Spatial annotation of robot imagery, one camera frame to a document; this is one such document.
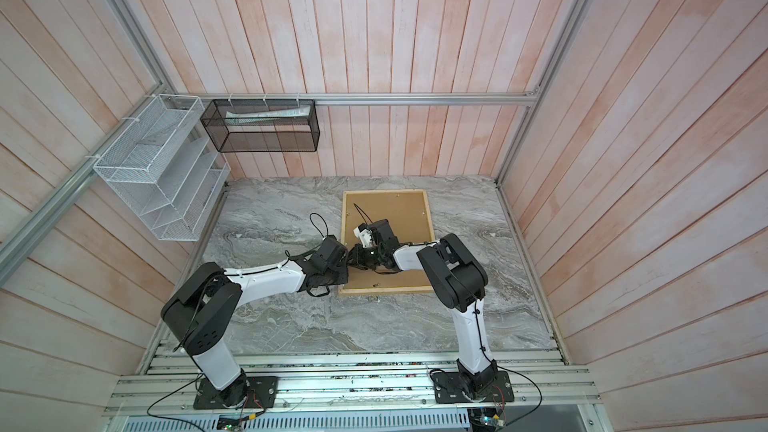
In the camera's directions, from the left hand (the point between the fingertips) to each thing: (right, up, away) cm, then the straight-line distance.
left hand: (344, 279), depth 93 cm
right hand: (-1, +5, +3) cm, 6 cm away
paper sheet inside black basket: (-33, +50, -3) cm, 60 cm away
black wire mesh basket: (-28, +52, +12) cm, 61 cm away
